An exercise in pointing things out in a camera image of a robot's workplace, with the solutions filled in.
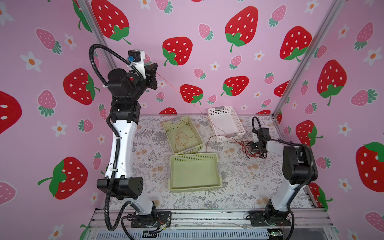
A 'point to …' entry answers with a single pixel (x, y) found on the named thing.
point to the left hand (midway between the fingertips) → (156, 63)
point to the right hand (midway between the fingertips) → (257, 146)
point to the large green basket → (194, 172)
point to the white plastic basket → (225, 122)
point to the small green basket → (182, 136)
